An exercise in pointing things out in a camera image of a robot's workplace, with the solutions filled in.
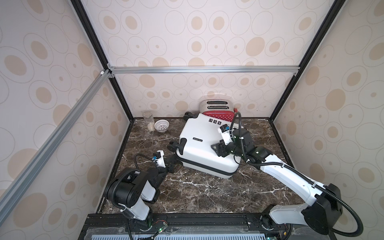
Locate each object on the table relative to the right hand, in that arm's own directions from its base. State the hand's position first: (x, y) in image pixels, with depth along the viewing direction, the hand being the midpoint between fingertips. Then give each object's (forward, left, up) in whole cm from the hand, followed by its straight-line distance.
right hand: (221, 142), depth 79 cm
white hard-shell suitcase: (+6, +12, 0) cm, 14 cm away
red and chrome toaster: (+34, -2, -6) cm, 35 cm away
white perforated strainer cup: (+28, +42, -18) cm, 53 cm away
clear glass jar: (+24, +48, -7) cm, 54 cm away
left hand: (-4, +23, -9) cm, 25 cm away
